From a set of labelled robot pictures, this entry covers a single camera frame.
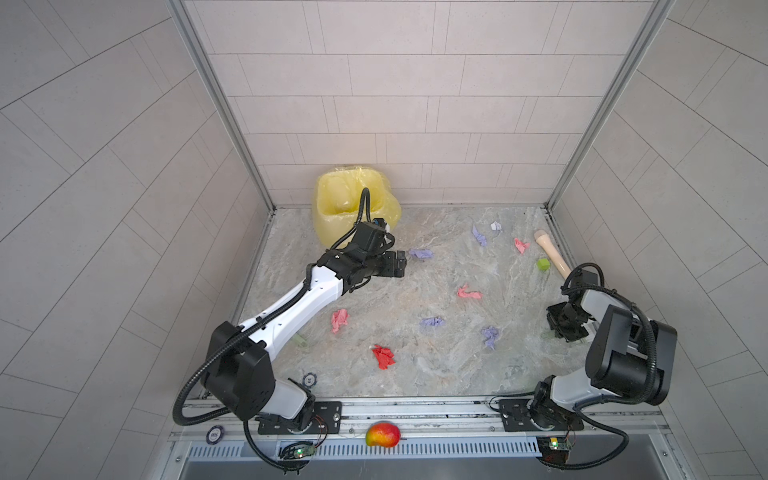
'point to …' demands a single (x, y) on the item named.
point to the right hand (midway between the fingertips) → (549, 320)
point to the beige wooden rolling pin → (543, 238)
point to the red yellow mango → (382, 434)
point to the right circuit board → (554, 449)
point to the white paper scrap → (495, 226)
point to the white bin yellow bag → (337, 195)
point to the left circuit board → (296, 450)
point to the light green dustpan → (299, 341)
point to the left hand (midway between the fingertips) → (402, 257)
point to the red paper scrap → (384, 357)
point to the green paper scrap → (544, 264)
